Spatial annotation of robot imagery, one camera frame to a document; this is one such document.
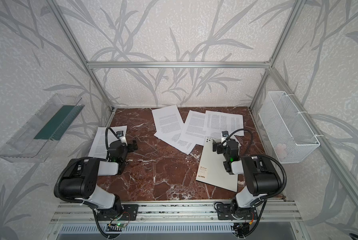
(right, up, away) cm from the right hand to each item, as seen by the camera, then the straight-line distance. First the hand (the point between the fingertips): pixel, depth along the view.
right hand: (222, 135), depth 95 cm
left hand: (-60, +1, -2) cm, 60 cm away
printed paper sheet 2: (-19, +3, +13) cm, 23 cm away
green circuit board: (-56, -41, -25) cm, 73 cm away
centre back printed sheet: (-38, +9, +17) cm, 42 cm away
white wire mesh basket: (+21, +2, -35) cm, 40 cm away
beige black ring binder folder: (-8, -21, -4) cm, 23 cm away
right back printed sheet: (+1, +8, +17) cm, 19 cm away
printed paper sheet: (-81, -10, +2) cm, 82 cm away
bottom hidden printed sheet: (-30, -4, +6) cm, 31 cm away
